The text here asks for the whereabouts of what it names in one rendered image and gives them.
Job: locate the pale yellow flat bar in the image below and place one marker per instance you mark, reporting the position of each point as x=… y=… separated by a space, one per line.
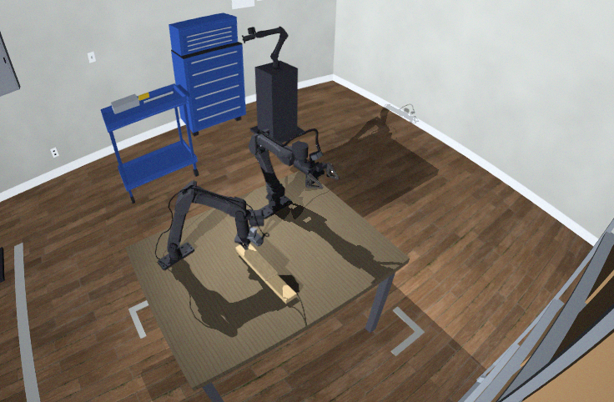
x=281 y=288

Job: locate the light wooden slat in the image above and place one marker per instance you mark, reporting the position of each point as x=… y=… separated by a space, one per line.
x=257 y=262

